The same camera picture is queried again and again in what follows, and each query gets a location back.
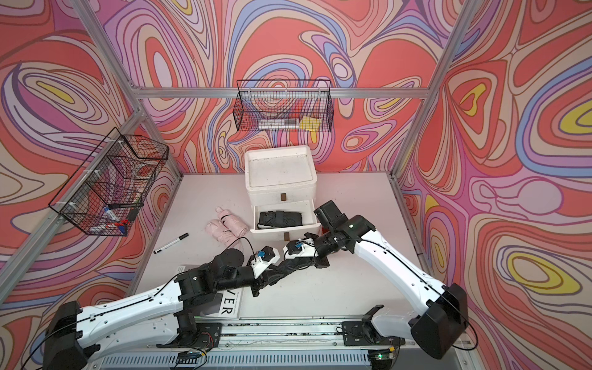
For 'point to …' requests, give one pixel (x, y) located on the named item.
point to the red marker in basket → (120, 223)
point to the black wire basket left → (104, 196)
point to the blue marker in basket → (111, 213)
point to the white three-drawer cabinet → (281, 185)
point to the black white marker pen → (174, 241)
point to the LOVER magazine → (230, 304)
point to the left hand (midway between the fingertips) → (283, 272)
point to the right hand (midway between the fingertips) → (298, 263)
